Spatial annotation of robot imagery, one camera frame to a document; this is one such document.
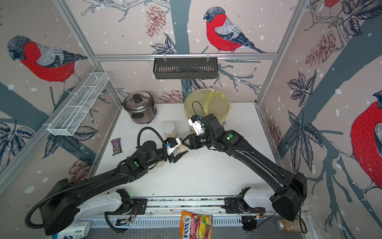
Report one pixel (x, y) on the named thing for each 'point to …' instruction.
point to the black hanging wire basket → (185, 68)
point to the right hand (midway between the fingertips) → (186, 139)
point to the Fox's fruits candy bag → (196, 226)
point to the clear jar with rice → (180, 149)
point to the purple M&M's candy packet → (117, 147)
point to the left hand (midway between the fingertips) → (185, 142)
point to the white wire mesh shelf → (64, 124)
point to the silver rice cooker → (140, 105)
